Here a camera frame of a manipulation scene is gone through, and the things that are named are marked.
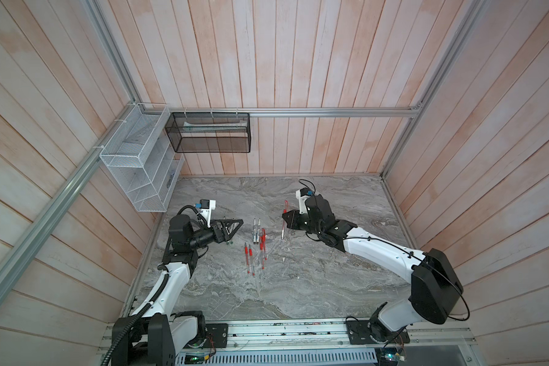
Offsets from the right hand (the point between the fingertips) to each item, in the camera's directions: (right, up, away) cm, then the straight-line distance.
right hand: (281, 214), depth 83 cm
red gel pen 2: (-8, -16, +10) cm, 20 cm away
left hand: (-15, -3, -6) cm, 17 cm away
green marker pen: (-21, -13, +12) cm, 27 cm away
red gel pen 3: (-14, -18, +7) cm, 24 cm away
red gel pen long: (-12, -16, +10) cm, 22 cm away
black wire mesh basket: (-33, +37, +22) cm, 54 cm away
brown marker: (-11, -8, +15) cm, 20 cm away
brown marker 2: (-10, -11, +14) cm, 20 cm away
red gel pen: (-7, -12, +13) cm, 19 cm away
